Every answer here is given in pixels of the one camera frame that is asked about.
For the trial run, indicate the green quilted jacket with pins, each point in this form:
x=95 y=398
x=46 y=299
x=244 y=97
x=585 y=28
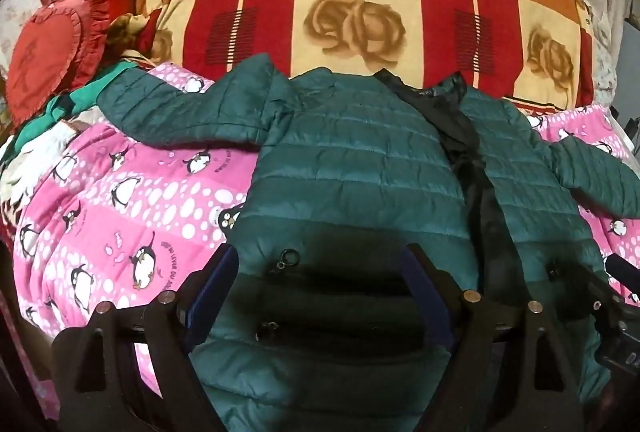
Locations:
x=350 y=161

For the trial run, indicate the red heart cushion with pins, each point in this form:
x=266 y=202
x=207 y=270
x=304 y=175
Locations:
x=47 y=56

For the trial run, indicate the green cloth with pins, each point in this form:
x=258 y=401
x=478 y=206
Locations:
x=85 y=94

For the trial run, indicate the grey floral sheet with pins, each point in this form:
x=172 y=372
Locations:
x=607 y=61

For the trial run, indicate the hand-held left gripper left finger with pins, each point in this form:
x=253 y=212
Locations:
x=212 y=284

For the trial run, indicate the brown plush toy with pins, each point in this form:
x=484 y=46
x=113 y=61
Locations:
x=127 y=29

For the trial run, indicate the pink penguin print blanket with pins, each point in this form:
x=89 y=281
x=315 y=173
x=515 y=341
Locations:
x=125 y=192

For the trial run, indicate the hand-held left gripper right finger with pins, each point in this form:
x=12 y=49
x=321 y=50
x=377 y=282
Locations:
x=430 y=292

